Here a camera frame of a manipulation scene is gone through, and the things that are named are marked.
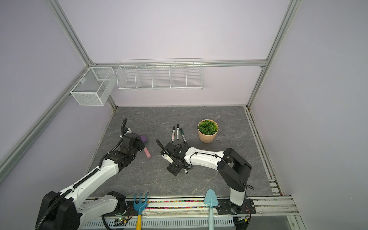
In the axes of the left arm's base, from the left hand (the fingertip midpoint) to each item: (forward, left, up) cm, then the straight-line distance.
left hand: (139, 140), depth 84 cm
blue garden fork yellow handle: (-32, -1, -13) cm, 35 cm away
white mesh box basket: (+42, +36, +9) cm, 56 cm away
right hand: (-12, -20, -10) cm, 26 cm away
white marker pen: (+14, -22, -14) cm, 29 cm away
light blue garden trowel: (-33, -39, -11) cm, 52 cm away
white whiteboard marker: (+11, -19, -13) cm, 25 cm away
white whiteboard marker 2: (-16, -26, -12) cm, 33 cm away
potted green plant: (+6, -42, -2) cm, 42 cm away
